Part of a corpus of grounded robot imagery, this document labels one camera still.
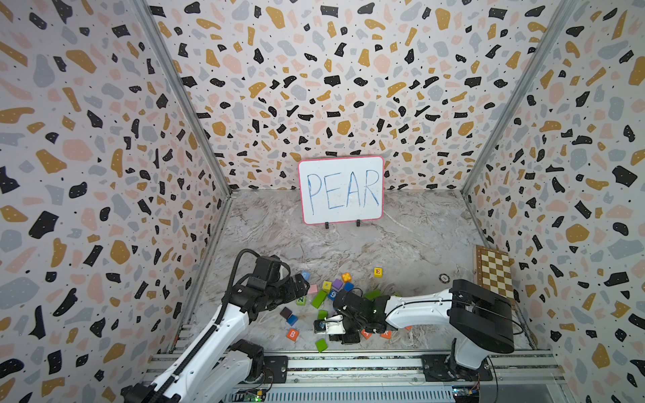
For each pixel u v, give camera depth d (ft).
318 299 2.88
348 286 3.01
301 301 2.81
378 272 3.06
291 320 2.74
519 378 2.40
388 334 2.63
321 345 2.57
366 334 2.61
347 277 3.02
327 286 2.89
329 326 2.29
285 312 2.80
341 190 3.39
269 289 2.16
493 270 3.04
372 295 2.96
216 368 1.82
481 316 1.51
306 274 3.03
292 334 2.61
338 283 3.01
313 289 2.95
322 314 2.75
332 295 2.92
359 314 2.12
